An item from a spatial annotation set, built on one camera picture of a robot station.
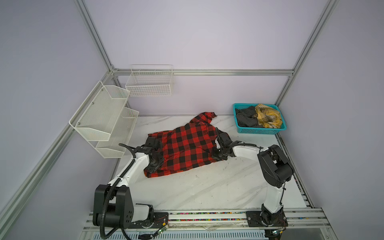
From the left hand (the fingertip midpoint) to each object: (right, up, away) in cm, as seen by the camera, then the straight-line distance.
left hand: (158, 165), depth 85 cm
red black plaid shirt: (+16, +9, +17) cm, 25 cm away
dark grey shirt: (+60, +30, +24) cm, 71 cm away
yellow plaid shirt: (+73, +29, +20) cm, 81 cm away
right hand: (+31, +3, +11) cm, 33 cm away
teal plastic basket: (+60, +20, +20) cm, 66 cm away
